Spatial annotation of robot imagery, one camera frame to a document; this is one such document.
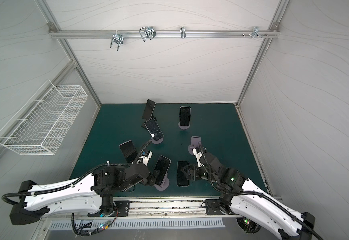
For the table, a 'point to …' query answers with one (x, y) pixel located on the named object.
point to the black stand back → (145, 118)
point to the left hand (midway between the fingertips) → (154, 168)
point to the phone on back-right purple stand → (185, 116)
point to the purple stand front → (164, 184)
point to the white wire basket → (41, 127)
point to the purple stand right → (194, 143)
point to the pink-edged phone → (162, 165)
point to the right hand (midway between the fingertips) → (190, 164)
